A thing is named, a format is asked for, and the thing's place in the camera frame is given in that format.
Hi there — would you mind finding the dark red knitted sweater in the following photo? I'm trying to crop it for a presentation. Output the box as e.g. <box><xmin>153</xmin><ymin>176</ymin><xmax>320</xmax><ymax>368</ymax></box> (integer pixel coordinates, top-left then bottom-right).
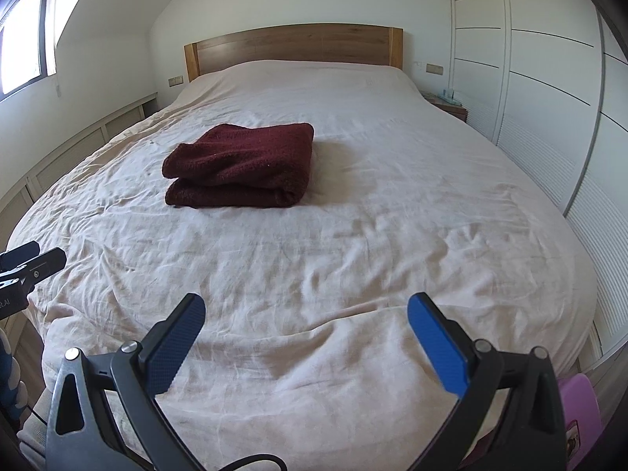
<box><xmin>162</xmin><ymin>122</ymin><xmax>314</xmax><ymax>208</ymax></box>

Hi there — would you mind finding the white louvered low cabinet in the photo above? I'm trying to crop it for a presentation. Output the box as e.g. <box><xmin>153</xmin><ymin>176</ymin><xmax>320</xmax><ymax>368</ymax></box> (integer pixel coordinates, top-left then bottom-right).
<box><xmin>1</xmin><ymin>93</ymin><xmax>157</xmax><ymax>251</ymax></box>

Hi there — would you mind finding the blue white striped sleeve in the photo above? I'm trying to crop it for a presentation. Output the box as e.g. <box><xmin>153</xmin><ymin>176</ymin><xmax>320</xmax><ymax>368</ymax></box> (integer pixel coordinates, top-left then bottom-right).
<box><xmin>0</xmin><ymin>330</ymin><xmax>29</xmax><ymax>433</ymax></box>

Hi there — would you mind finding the white bed sheet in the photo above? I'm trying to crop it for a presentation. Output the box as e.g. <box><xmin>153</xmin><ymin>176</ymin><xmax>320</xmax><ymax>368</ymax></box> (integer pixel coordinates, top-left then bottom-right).
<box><xmin>9</xmin><ymin>61</ymin><xmax>596</xmax><ymax>470</ymax></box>

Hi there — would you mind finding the window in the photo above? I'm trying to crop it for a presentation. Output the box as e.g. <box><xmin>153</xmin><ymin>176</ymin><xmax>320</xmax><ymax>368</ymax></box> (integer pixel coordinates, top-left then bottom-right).
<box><xmin>1</xmin><ymin>0</ymin><xmax>48</xmax><ymax>100</ymax></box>

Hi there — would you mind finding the wooden nightstand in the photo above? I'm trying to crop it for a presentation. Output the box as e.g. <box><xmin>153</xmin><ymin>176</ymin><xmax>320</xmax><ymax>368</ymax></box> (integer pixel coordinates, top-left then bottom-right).
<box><xmin>420</xmin><ymin>90</ymin><xmax>468</xmax><ymax>122</ymax></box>

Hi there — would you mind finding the white wardrobe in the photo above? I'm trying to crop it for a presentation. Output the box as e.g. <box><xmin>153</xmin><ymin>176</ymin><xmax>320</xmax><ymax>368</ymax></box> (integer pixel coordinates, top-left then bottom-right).
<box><xmin>450</xmin><ymin>0</ymin><xmax>627</xmax><ymax>363</ymax></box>

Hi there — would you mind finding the wooden headboard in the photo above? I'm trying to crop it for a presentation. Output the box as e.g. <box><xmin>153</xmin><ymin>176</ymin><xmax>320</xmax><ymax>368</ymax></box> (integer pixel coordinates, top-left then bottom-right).
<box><xmin>184</xmin><ymin>24</ymin><xmax>405</xmax><ymax>81</ymax></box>

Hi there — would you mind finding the black cable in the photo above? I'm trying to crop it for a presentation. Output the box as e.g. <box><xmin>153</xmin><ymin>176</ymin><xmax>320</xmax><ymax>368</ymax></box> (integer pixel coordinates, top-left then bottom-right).
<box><xmin>213</xmin><ymin>454</ymin><xmax>288</xmax><ymax>471</ymax></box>

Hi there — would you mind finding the beige wall switch plate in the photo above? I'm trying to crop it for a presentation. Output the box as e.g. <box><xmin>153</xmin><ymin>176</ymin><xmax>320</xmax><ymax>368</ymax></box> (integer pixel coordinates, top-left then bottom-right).
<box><xmin>168</xmin><ymin>75</ymin><xmax>183</xmax><ymax>87</ymax></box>

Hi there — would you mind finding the right beige wall socket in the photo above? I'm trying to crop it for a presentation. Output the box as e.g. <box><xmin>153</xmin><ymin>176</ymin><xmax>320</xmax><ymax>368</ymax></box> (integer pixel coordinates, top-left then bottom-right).
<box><xmin>426</xmin><ymin>64</ymin><xmax>444</xmax><ymax>75</ymax></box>

